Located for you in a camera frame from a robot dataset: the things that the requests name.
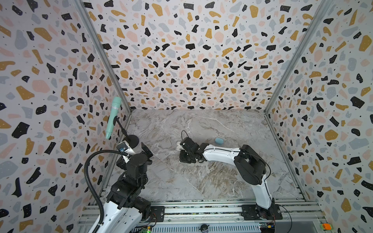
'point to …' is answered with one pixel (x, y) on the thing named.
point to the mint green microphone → (116, 104)
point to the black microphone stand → (133, 140)
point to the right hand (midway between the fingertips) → (181, 159)
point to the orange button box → (326, 226)
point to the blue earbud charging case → (219, 141)
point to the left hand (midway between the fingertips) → (139, 148)
